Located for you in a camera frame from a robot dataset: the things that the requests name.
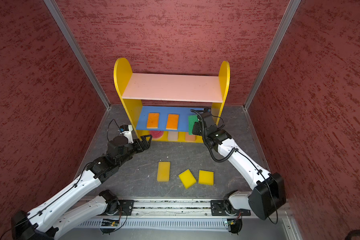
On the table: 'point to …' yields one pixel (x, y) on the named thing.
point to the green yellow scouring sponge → (192, 119)
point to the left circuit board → (109, 222)
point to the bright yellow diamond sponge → (187, 178)
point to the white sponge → (172, 135)
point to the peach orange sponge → (189, 138)
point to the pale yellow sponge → (163, 171)
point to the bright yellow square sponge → (206, 177)
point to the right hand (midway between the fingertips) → (195, 128)
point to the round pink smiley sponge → (156, 134)
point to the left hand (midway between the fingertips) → (146, 140)
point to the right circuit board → (231, 222)
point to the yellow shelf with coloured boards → (165, 107)
